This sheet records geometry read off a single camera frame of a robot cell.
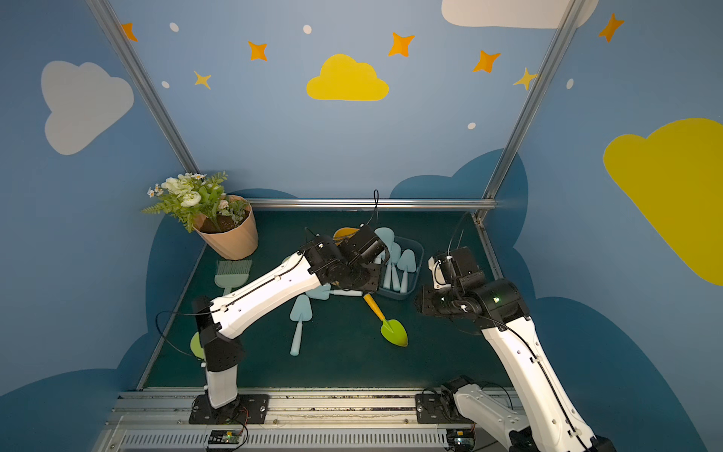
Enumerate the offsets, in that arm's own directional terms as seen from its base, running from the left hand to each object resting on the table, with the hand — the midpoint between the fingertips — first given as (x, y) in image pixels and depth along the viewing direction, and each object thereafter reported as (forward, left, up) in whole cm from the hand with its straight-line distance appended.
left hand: (378, 279), depth 73 cm
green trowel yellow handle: (-4, -5, -24) cm, 25 cm away
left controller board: (-34, +39, -25) cm, 58 cm away
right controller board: (-33, -23, -26) cm, 48 cm away
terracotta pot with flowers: (+22, +54, +5) cm, 59 cm away
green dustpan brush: (+15, +52, -24) cm, 59 cm away
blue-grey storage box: (+26, -15, -18) cm, 35 cm away
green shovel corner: (-10, +57, -27) cm, 64 cm away
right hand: (-6, -11, +1) cm, 13 cm away
